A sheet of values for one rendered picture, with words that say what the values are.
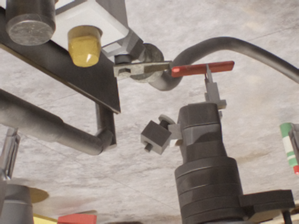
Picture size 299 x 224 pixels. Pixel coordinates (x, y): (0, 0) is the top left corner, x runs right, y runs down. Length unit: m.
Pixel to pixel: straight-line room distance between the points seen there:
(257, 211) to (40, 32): 0.29
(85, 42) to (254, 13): 0.96
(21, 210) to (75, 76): 2.11
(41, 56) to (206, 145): 0.21
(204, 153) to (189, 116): 0.05
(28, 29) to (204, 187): 0.25
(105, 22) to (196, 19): 0.88
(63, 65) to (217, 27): 0.93
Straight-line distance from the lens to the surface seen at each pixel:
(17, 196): 2.69
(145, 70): 0.63
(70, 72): 0.59
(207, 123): 0.55
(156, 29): 1.41
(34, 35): 0.47
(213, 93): 0.59
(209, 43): 0.96
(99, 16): 0.53
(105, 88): 0.65
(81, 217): 3.48
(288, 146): 2.33
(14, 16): 0.46
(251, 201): 0.54
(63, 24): 0.54
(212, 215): 0.52
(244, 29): 1.50
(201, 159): 0.54
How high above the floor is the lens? 0.77
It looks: 23 degrees down
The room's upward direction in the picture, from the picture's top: 171 degrees clockwise
